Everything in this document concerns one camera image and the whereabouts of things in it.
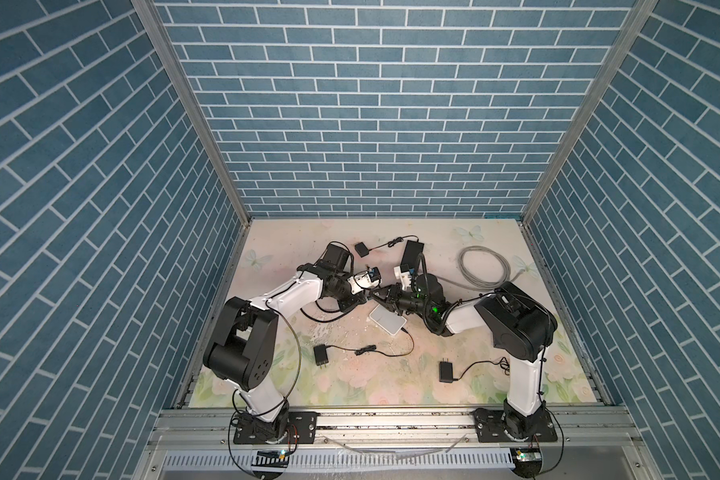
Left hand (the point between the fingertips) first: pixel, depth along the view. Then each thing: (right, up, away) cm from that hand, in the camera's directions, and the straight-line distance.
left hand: (361, 295), depth 91 cm
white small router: (+8, -8, 0) cm, 11 cm away
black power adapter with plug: (+24, -20, -9) cm, 33 cm away
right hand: (+2, +1, -3) cm, 4 cm away
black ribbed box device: (+18, +12, +24) cm, 32 cm away
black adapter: (-11, -15, -6) cm, 20 cm away
